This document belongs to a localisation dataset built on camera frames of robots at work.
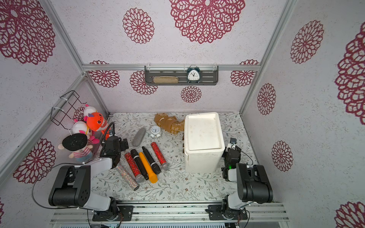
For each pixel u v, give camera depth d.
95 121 0.90
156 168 0.87
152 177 0.83
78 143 0.77
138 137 1.03
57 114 0.73
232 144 0.77
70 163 0.48
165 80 0.88
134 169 0.86
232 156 0.72
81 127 0.85
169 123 1.03
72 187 0.44
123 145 0.88
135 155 0.92
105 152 0.71
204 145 0.74
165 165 0.87
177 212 0.76
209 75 0.92
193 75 0.90
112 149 0.71
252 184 0.46
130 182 0.81
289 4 0.69
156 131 1.03
